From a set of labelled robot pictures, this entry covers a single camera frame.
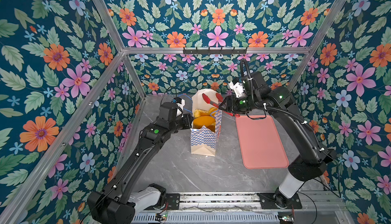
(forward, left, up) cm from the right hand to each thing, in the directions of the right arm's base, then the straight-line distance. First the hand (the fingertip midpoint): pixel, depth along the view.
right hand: (223, 105), depth 65 cm
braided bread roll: (+15, +12, -24) cm, 31 cm away
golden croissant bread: (+9, +11, -24) cm, 27 cm away
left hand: (+1, +12, -7) cm, 14 cm away
